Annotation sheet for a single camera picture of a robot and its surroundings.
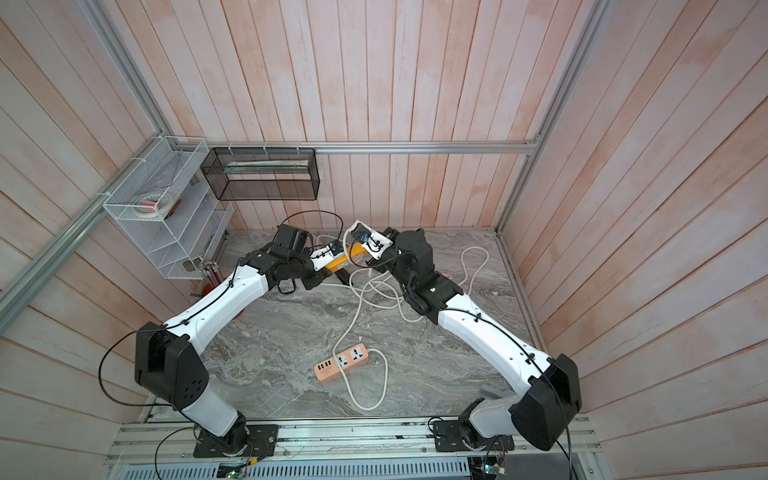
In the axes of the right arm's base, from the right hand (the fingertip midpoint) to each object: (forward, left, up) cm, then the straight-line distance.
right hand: (372, 226), depth 72 cm
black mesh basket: (+36, +41, -10) cm, 55 cm away
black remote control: (+7, +11, -31) cm, 34 cm away
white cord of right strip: (-7, -13, -36) cm, 39 cm away
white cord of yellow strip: (-6, +6, -34) cm, 35 cm away
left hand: (-1, +15, -17) cm, 23 cm away
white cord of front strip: (-27, +7, -34) cm, 44 cm away
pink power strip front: (-20, +6, -33) cm, 39 cm away
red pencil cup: (-3, +52, -23) cm, 57 cm away
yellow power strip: (+1, +5, -11) cm, 12 cm away
